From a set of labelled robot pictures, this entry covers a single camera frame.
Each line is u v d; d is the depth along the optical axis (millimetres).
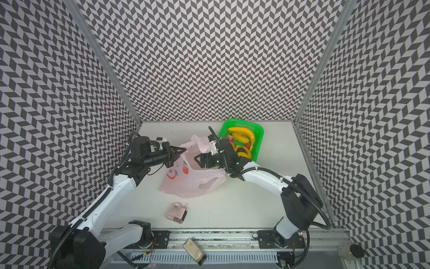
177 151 716
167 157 666
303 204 433
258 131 1044
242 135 1081
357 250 667
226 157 619
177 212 755
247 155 978
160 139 740
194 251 670
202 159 702
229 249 719
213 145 699
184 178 755
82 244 373
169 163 690
